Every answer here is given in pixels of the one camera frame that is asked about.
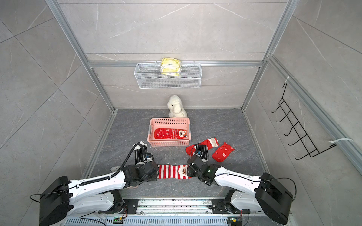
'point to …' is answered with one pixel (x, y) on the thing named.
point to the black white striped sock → (140, 153)
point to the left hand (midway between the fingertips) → (158, 171)
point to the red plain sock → (210, 143)
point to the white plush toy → (176, 108)
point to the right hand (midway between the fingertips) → (188, 169)
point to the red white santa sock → (179, 172)
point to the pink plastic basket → (175, 123)
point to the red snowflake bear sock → (168, 133)
